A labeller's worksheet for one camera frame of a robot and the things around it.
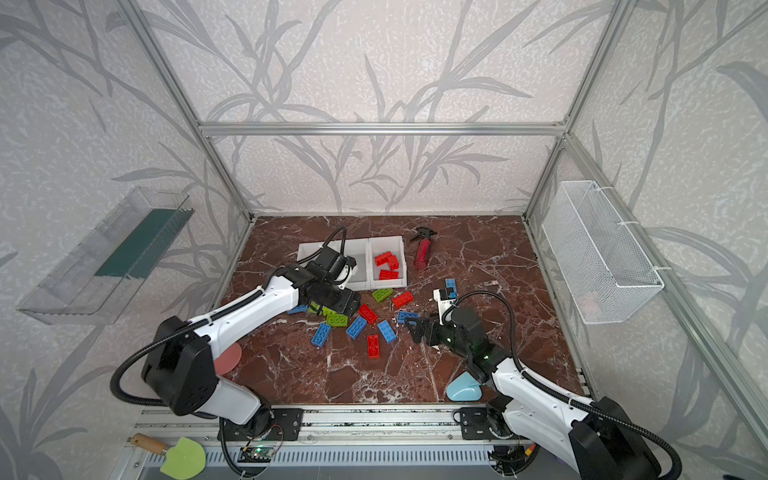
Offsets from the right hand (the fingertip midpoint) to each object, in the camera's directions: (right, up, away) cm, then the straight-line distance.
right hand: (418, 309), depth 83 cm
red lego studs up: (-4, 0, +13) cm, 14 cm away
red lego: (-15, -3, +9) cm, 18 cm away
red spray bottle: (+3, +16, +23) cm, 28 cm away
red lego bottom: (-13, -12, +4) cm, 18 cm away
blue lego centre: (-18, -7, +6) cm, 20 cm away
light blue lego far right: (+12, +5, +16) cm, 21 cm away
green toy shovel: (-56, -32, -13) cm, 66 cm away
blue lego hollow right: (-4, -4, +9) cm, 11 cm away
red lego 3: (-11, +13, +22) cm, 28 cm away
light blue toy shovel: (+12, -20, -4) cm, 24 cm away
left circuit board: (-39, -32, -12) cm, 52 cm away
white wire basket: (+38, +12, -21) cm, 45 cm away
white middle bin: (-19, +16, +20) cm, 32 cm away
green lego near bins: (-11, +2, +13) cm, 17 cm away
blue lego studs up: (-9, -8, +6) cm, 13 cm away
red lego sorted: (-8, +12, +22) cm, 26 cm away
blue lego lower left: (-28, -8, +5) cm, 30 cm away
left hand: (-19, +4, +2) cm, 19 cm away
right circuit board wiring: (+23, -34, -10) cm, 42 cm away
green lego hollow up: (-25, -5, +8) cm, 26 cm away
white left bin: (-37, +17, +19) cm, 45 cm away
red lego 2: (-9, +8, +17) cm, 21 cm away
